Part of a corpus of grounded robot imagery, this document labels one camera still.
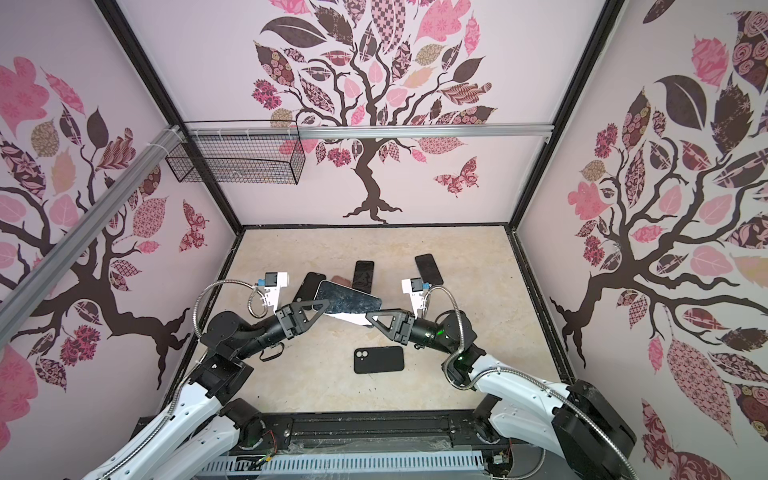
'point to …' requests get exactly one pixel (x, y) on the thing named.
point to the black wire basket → (237, 160)
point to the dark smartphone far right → (428, 269)
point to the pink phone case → (340, 279)
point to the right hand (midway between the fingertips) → (371, 318)
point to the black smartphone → (345, 303)
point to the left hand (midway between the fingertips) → (332, 311)
